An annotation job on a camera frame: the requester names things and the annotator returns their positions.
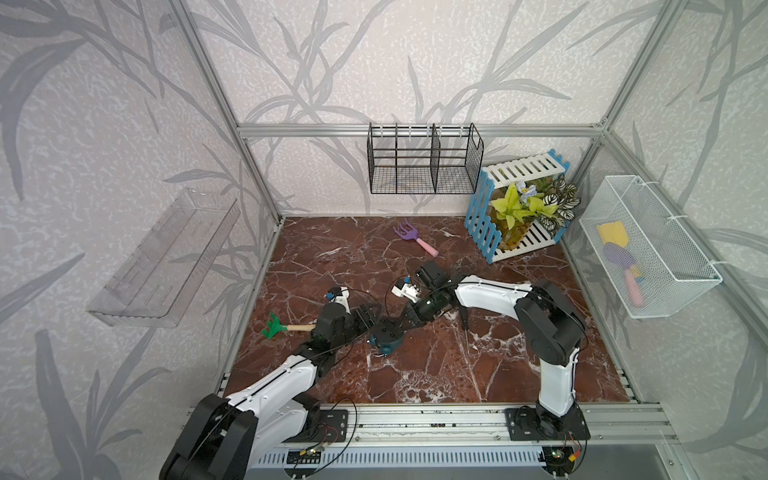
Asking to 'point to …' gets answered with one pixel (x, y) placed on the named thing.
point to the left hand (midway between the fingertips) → (377, 310)
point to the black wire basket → (424, 159)
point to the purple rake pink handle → (411, 233)
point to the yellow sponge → (614, 232)
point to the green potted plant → (548, 201)
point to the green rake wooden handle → (273, 327)
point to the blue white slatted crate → (483, 233)
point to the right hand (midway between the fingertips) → (397, 327)
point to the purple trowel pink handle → (633, 276)
